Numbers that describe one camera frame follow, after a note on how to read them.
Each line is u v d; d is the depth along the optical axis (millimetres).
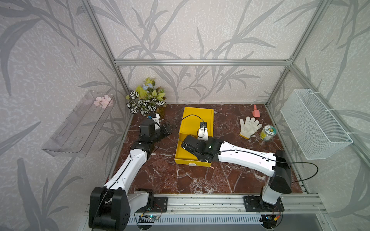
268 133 933
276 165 430
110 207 388
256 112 1118
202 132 654
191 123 798
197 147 550
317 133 617
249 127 1052
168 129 749
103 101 770
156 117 750
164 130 722
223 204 753
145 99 907
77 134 689
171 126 756
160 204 738
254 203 736
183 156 763
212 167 866
